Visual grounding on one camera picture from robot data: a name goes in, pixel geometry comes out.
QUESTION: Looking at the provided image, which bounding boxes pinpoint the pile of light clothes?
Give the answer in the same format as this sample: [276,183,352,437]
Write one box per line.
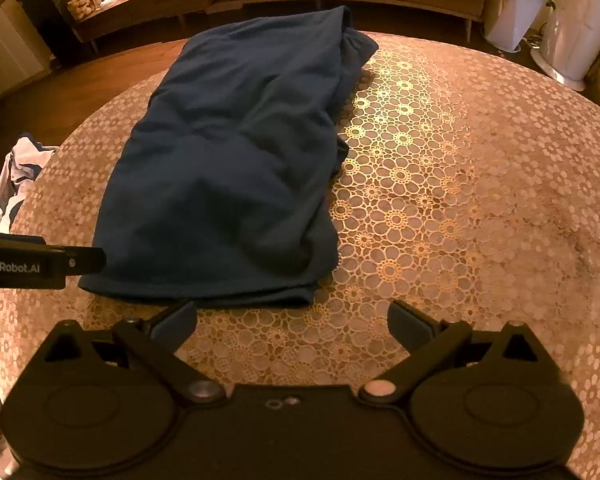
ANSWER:
[0,132,58,235]

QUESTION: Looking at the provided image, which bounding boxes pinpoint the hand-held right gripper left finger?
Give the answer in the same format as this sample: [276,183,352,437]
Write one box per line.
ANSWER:
[27,300,228,406]

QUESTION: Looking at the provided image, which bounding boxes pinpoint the white cabinet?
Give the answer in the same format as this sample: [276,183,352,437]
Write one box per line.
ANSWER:
[0,0,51,101]

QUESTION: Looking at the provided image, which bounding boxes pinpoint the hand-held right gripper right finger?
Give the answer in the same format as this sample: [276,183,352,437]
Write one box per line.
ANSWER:
[360,300,561,406]

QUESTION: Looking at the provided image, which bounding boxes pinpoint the white standing column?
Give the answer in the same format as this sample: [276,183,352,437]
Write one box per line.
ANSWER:
[532,0,600,92]

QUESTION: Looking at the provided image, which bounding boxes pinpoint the white plant pot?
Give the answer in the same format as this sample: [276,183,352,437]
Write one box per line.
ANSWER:
[484,0,546,53]

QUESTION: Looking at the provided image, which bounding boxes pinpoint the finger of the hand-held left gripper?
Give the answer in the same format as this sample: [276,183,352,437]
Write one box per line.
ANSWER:
[64,246,107,277]

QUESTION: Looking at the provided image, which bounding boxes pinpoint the blue garment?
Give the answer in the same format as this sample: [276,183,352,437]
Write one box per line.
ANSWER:
[78,5,379,309]

